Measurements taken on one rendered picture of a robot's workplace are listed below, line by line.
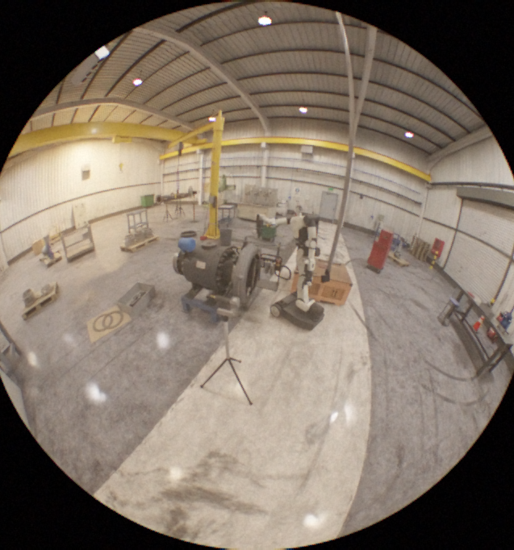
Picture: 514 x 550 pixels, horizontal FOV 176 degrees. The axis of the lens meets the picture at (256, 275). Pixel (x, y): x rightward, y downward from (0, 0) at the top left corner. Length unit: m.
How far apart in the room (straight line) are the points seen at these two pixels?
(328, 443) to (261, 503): 0.79
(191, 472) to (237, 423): 0.64
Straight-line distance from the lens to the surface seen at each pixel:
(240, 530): 1.83
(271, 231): 5.27
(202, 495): 1.72
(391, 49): 8.62
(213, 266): 1.96
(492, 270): 8.79
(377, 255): 5.16
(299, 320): 2.21
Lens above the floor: 1.63
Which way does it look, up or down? 29 degrees down
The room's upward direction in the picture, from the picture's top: 5 degrees clockwise
